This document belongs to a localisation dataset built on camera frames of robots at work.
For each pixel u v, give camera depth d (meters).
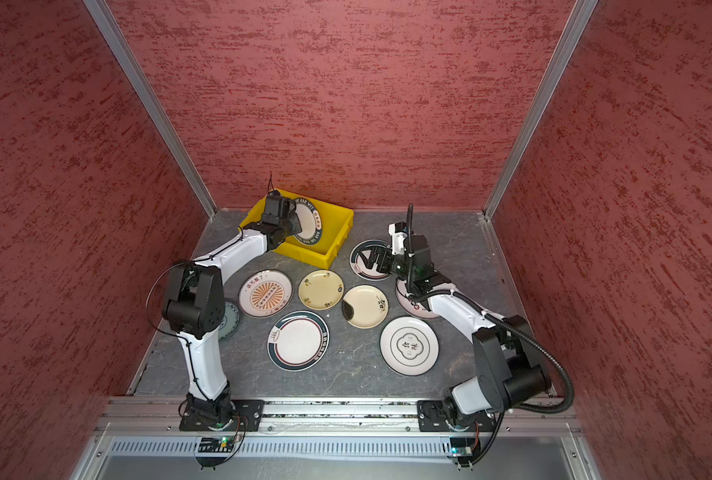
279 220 0.77
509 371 0.43
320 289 0.97
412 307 0.94
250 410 0.75
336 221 1.10
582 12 0.71
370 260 0.76
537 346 0.41
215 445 0.71
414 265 0.67
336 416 0.76
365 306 0.95
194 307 0.53
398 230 0.78
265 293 0.97
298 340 0.88
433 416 0.74
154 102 0.88
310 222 1.09
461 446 0.71
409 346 0.85
